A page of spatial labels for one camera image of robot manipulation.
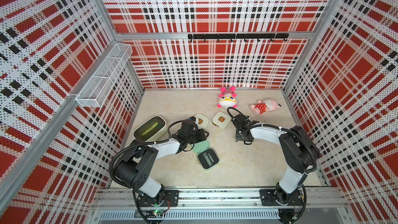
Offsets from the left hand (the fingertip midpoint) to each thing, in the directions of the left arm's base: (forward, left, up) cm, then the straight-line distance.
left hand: (209, 133), depth 91 cm
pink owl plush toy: (+26, -13, +2) cm, 29 cm away
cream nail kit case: (+12, +5, -4) cm, 14 cm away
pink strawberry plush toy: (+21, -39, 0) cm, 45 cm away
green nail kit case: (-13, +1, -4) cm, 13 cm away
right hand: (+2, -22, -5) cm, 23 cm away
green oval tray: (+4, +33, 0) cm, 34 cm away
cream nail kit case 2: (+13, -8, -4) cm, 15 cm away
